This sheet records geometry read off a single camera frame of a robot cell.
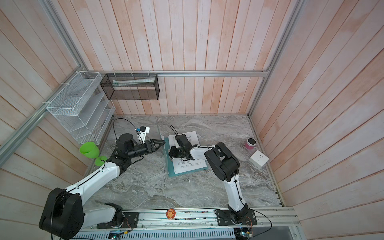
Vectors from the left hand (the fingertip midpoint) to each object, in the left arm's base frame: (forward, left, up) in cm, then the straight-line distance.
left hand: (163, 146), depth 77 cm
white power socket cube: (+1, -57, -17) cm, 60 cm away
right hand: (+7, 0, -21) cm, 22 cm away
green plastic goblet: (0, +42, -5) cm, 42 cm away
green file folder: (0, -1, -20) cm, 20 cm away
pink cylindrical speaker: (+13, -55, -16) cm, 58 cm away
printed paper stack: (-1, -8, -21) cm, 23 cm away
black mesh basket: (+47, +28, +4) cm, 55 cm away
